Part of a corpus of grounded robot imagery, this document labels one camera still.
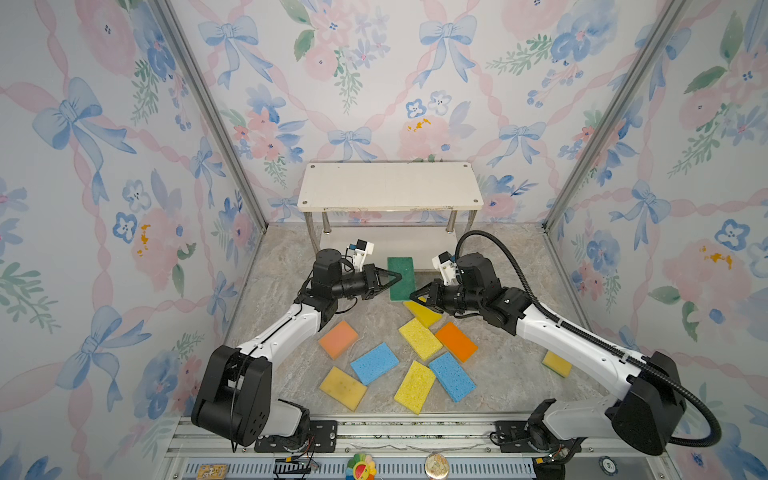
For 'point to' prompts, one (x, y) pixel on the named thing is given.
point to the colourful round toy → (361, 466)
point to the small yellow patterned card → (212, 471)
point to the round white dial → (608, 465)
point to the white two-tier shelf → (406, 209)
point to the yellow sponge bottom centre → (416, 386)
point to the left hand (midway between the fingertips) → (401, 277)
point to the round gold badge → (436, 466)
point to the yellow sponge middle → (421, 338)
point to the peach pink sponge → (339, 340)
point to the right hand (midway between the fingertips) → (409, 295)
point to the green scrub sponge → (404, 266)
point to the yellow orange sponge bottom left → (344, 388)
